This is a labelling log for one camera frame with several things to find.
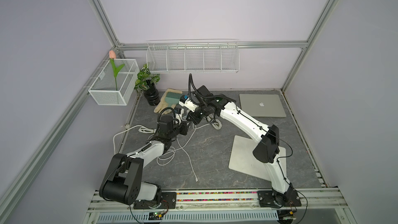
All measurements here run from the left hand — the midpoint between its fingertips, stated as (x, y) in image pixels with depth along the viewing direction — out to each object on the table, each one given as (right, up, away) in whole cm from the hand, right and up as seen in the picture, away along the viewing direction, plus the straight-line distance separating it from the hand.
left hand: (189, 121), depth 88 cm
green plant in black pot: (-26, +23, +3) cm, 35 cm away
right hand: (0, +3, -8) cm, 8 cm away
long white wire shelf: (+18, +43, +14) cm, 48 cm away
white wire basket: (-39, +20, -8) cm, 44 cm away
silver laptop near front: (+30, -21, -3) cm, 37 cm away
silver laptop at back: (+51, +9, +23) cm, 57 cm away
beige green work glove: (-17, +13, +26) cm, 34 cm away
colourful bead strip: (+15, -38, -13) cm, 42 cm away
